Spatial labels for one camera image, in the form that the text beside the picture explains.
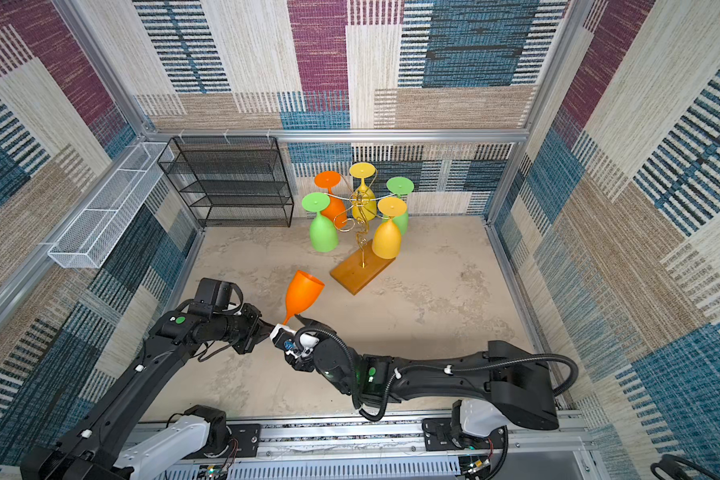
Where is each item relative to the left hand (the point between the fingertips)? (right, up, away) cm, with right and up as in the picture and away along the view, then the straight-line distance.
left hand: (281, 321), depth 75 cm
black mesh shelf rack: (-27, +42, +35) cm, 61 cm away
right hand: (+4, 0, -5) cm, 7 cm away
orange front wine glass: (+5, +7, -1) cm, 9 cm away
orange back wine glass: (+12, +29, +16) cm, 36 cm away
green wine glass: (+9, +23, +9) cm, 26 cm away
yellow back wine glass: (+21, +30, +8) cm, 37 cm away
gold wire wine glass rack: (+17, +9, +27) cm, 33 cm away
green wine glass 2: (+31, +35, +6) cm, 47 cm away
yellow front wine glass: (+27, +20, +7) cm, 34 cm away
